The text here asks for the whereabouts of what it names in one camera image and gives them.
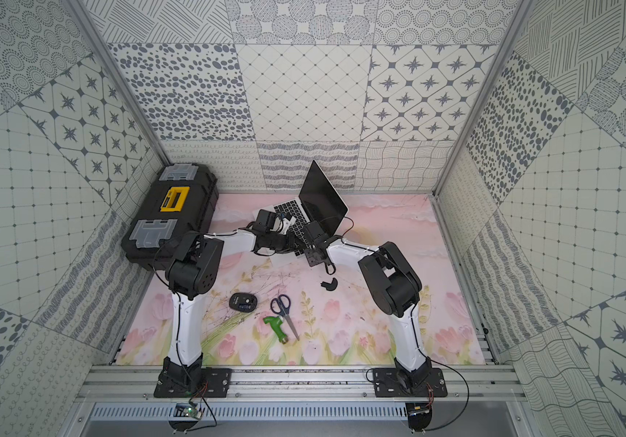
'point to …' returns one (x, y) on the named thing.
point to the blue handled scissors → (280, 306)
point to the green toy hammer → (276, 323)
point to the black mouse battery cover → (330, 287)
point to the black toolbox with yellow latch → (181, 198)
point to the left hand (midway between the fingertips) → (304, 242)
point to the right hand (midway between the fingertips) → (320, 255)
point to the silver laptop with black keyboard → (307, 218)
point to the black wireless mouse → (243, 301)
